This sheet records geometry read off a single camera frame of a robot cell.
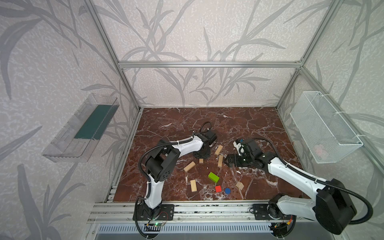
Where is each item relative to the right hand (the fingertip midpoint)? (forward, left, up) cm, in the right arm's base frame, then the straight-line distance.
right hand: (230, 156), depth 85 cm
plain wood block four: (-3, +23, -8) cm, 25 cm away
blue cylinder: (-16, +2, -8) cm, 19 cm away
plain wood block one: (+7, +6, -9) cm, 13 cm away
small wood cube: (-14, -5, -7) cm, 16 cm away
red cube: (-15, +7, -8) cm, 19 cm away
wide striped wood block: (-14, +21, -7) cm, 26 cm away
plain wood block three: (0, +5, -8) cm, 9 cm away
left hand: (+6, +14, -7) cm, 17 cm away
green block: (-10, +10, -7) cm, 15 cm away
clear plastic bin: (-5, +71, +24) cm, 75 cm away
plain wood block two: (+1, +17, -7) cm, 18 cm away
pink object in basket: (-2, -43, +12) cm, 45 cm away
